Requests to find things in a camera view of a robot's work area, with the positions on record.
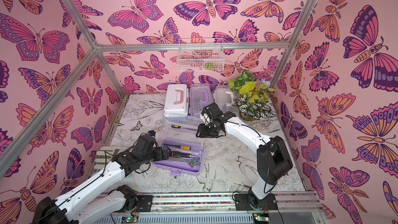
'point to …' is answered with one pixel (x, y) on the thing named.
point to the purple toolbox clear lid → (200, 95)
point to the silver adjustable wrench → (193, 163)
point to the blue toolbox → (176, 100)
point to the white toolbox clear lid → (224, 97)
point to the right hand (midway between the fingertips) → (200, 133)
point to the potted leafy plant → (254, 104)
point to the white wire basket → (200, 55)
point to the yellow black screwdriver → (182, 128)
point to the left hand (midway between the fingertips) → (166, 150)
